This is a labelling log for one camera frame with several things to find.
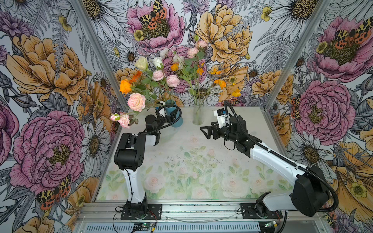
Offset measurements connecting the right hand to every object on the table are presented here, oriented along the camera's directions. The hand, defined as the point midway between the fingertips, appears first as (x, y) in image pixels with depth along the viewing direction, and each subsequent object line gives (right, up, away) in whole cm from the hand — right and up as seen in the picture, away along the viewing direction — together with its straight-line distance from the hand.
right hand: (205, 129), depth 80 cm
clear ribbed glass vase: (-3, +11, +29) cm, 31 cm away
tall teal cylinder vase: (-21, +11, +7) cm, 25 cm away
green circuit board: (-32, -46, -8) cm, 57 cm away
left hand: (-20, +12, +15) cm, 27 cm away
